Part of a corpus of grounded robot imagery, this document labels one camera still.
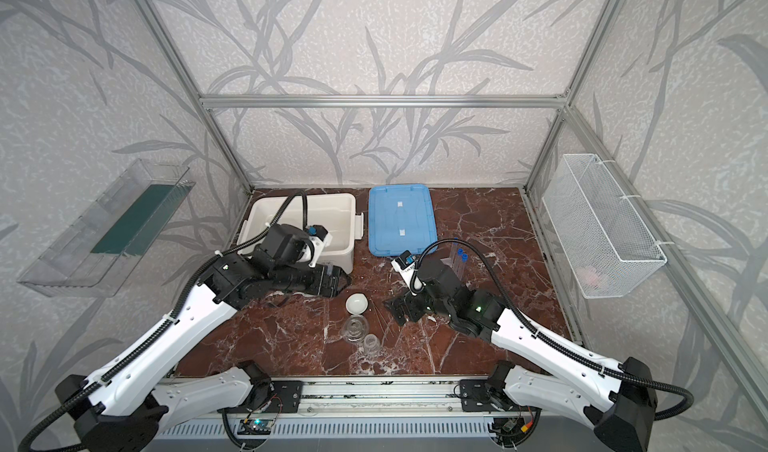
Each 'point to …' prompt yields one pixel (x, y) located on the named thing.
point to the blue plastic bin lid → (400, 218)
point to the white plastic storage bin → (336, 213)
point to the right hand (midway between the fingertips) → (398, 282)
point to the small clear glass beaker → (371, 344)
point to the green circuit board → (255, 427)
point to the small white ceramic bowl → (356, 303)
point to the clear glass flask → (355, 328)
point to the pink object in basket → (589, 276)
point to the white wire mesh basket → (604, 243)
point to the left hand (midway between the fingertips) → (342, 271)
